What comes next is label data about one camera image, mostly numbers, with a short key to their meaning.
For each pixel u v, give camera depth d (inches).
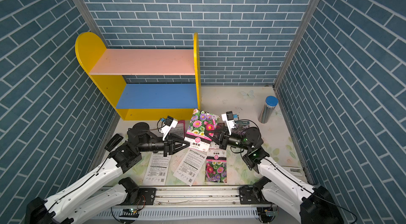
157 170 32.2
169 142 23.4
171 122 23.9
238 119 24.7
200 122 25.3
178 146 25.6
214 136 25.7
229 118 24.4
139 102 35.2
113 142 35.0
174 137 24.6
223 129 25.2
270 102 34.1
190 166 32.7
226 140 23.5
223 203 29.0
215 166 32.7
